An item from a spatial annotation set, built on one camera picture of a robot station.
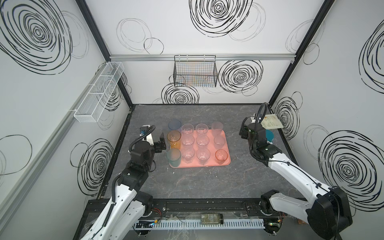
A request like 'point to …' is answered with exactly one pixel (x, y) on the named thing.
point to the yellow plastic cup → (174, 137)
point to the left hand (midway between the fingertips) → (155, 134)
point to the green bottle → (212, 219)
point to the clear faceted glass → (187, 130)
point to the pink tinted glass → (221, 155)
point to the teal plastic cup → (174, 156)
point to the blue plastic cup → (174, 124)
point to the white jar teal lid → (269, 136)
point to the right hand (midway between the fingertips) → (247, 125)
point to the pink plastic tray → (212, 161)
